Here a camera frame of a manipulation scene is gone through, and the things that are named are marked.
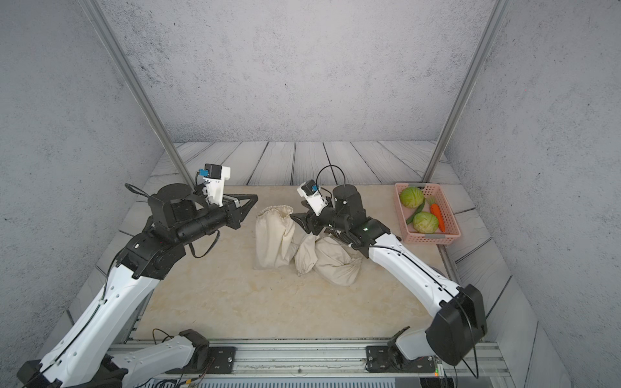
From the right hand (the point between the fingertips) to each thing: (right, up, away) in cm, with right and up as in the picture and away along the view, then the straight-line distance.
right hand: (298, 209), depth 72 cm
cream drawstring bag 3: (-7, -9, +6) cm, 13 cm away
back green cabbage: (+47, +4, +35) cm, 59 cm away
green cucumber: (+51, -1, +39) cm, 64 cm away
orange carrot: (+58, -1, +36) cm, 68 cm away
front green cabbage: (+49, -6, +27) cm, 56 cm away
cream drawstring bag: (+13, -19, +16) cm, 28 cm away
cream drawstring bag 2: (+2, -16, +14) cm, 22 cm away
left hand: (-9, +3, -12) cm, 15 cm away
